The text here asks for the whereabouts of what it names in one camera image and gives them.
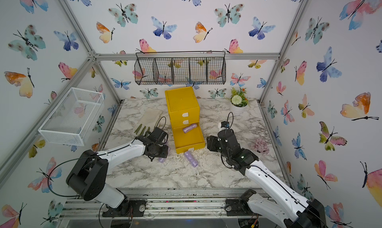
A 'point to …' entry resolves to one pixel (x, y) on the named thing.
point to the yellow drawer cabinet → (183, 109)
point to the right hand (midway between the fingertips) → (212, 137)
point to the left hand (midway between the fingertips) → (166, 151)
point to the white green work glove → (148, 121)
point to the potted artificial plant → (238, 101)
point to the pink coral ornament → (262, 146)
